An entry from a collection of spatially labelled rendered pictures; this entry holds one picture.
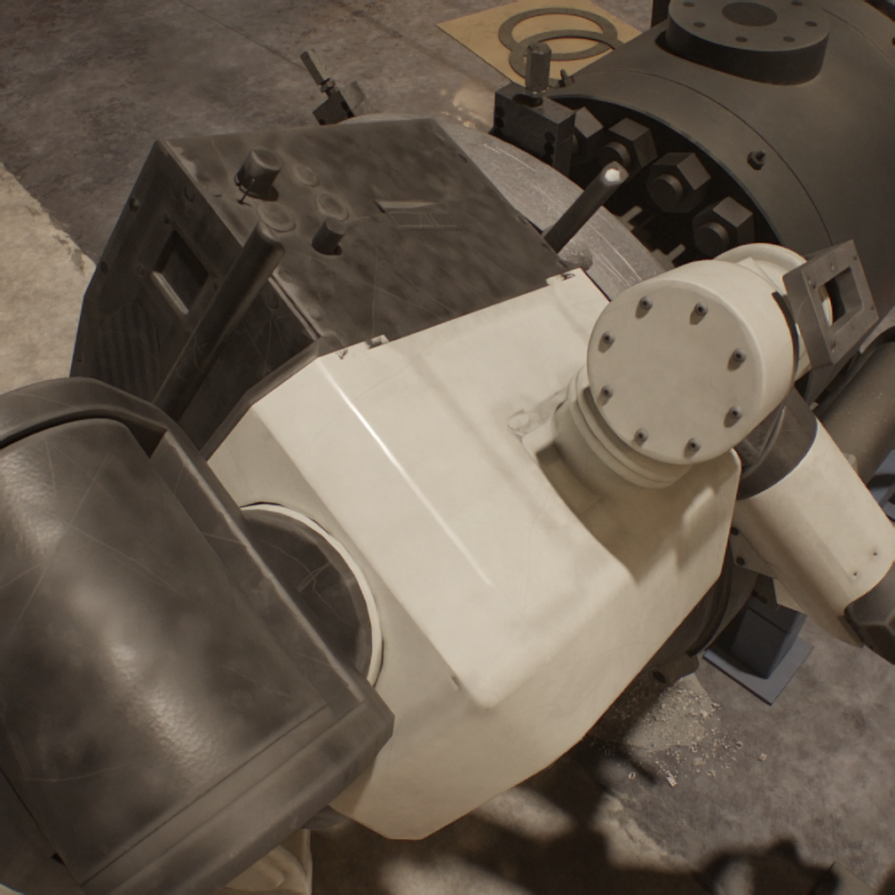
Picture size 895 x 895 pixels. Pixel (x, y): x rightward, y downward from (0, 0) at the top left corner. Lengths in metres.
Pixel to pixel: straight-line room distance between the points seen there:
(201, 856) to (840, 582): 0.53
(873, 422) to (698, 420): 0.63
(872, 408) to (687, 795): 0.81
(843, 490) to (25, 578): 0.53
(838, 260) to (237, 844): 0.30
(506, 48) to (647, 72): 2.05
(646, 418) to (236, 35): 3.30
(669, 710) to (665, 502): 1.20
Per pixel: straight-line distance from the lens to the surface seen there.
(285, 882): 0.81
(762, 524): 0.66
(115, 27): 3.87
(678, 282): 0.33
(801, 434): 0.64
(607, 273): 0.83
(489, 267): 0.47
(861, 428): 0.94
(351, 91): 1.12
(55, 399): 0.29
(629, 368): 0.34
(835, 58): 1.38
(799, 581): 0.70
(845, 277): 0.42
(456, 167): 0.53
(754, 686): 1.67
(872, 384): 0.99
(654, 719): 1.62
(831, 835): 1.61
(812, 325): 0.35
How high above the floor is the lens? 1.46
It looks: 49 degrees down
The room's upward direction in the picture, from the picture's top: 6 degrees counter-clockwise
